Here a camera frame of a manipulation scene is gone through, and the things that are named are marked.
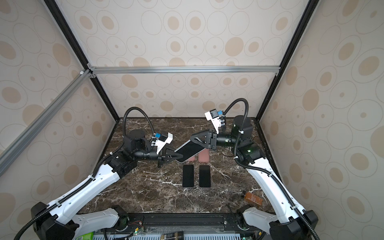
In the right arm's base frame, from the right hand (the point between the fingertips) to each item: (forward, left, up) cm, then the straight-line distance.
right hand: (192, 140), depth 58 cm
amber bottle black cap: (-12, -31, -36) cm, 49 cm away
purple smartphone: (+2, -6, -39) cm, 39 cm away
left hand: (-3, +4, -6) cm, 8 cm away
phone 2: (+2, +4, -39) cm, 40 cm away
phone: (-2, +2, -4) cm, 5 cm away
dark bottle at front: (-28, +8, -35) cm, 45 cm away
